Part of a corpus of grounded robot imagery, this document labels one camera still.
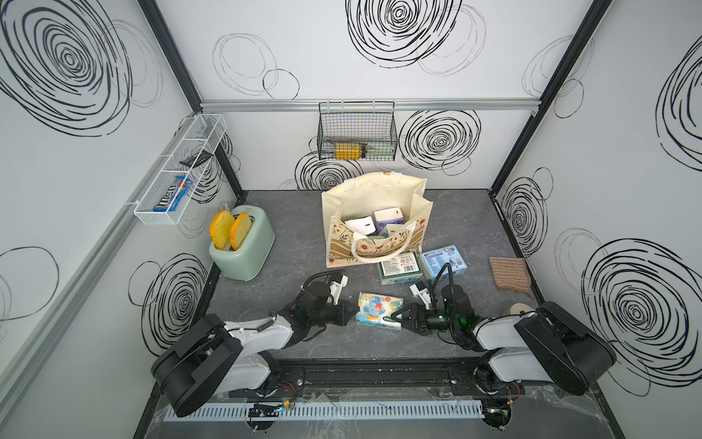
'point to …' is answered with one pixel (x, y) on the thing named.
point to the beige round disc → (515, 308)
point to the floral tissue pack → (373, 307)
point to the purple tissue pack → (384, 217)
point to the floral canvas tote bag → (361, 198)
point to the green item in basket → (379, 151)
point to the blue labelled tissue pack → (431, 261)
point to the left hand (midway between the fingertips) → (359, 311)
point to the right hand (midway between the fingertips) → (398, 323)
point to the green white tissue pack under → (404, 269)
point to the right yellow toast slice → (239, 230)
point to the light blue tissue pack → (363, 225)
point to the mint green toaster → (249, 260)
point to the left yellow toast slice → (221, 227)
